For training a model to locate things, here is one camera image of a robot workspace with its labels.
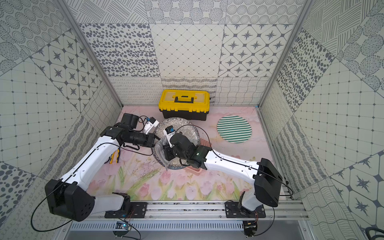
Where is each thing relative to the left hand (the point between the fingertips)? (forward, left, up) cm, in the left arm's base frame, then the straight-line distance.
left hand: (161, 139), depth 75 cm
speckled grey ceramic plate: (+1, -11, +11) cm, 16 cm away
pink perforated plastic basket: (-10, -17, -14) cm, 24 cm away
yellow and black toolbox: (+33, -9, -6) cm, 34 cm away
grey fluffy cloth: (-7, 0, 0) cm, 7 cm away
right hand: (-4, -2, -2) cm, 5 cm away
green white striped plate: (+25, -45, -22) cm, 56 cm away
